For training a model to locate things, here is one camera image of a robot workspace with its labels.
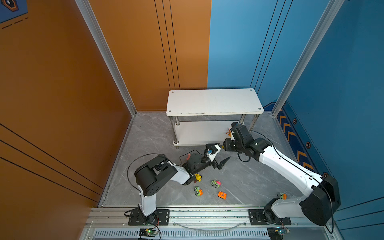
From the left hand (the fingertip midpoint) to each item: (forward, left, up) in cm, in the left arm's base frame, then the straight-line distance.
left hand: (224, 149), depth 80 cm
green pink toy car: (-13, +4, -14) cm, 20 cm away
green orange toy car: (-18, +13, -14) cm, 26 cm away
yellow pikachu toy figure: (-11, +14, -12) cm, 21 cm away
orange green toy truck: (-20, -31, -14) cm, 39 cm away
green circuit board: (-36, +37, -18) cm, 54 cm away
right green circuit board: (-35, -24, -17) cm, 46 cm away
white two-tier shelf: (+19, +9, +17) cm, 27 cm away
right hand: (+3, 0, +1) cm, 3 cm away
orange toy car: (-19, +1, -15) cm, 24 cm away
